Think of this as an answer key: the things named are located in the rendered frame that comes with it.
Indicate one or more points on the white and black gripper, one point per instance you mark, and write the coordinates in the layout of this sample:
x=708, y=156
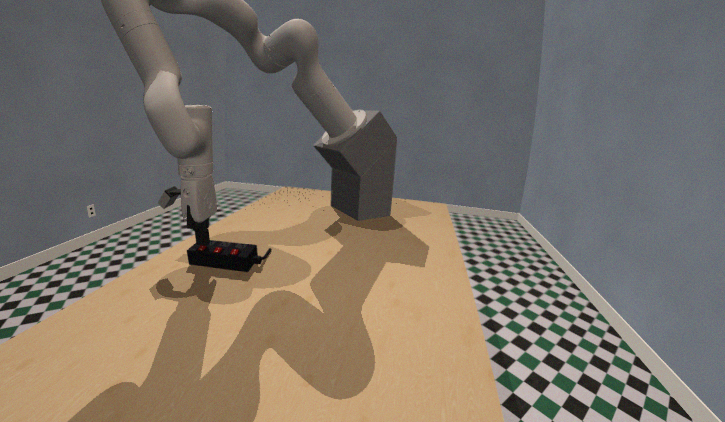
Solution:
x=198, y=198

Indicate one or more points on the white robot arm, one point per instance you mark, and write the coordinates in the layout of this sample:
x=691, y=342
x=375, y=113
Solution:
x=149, y=52

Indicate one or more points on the black power strip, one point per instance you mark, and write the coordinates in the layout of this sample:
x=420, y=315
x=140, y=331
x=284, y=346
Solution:
x=227, y=258

